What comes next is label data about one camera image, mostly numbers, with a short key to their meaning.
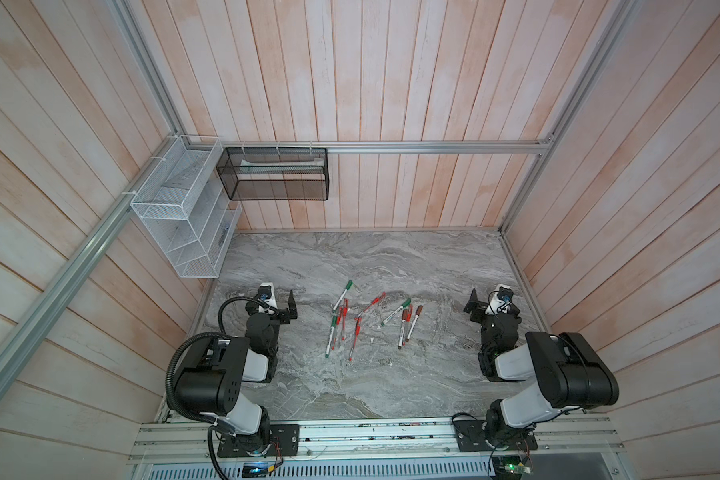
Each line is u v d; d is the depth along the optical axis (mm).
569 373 457
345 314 969
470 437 732
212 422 490
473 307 850
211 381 451
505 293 758
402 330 926
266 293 759
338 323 949
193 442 746
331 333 923
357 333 928
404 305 981
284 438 733
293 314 838
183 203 687
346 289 1027
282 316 817
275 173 1030
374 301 1006
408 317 953
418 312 977
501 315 766
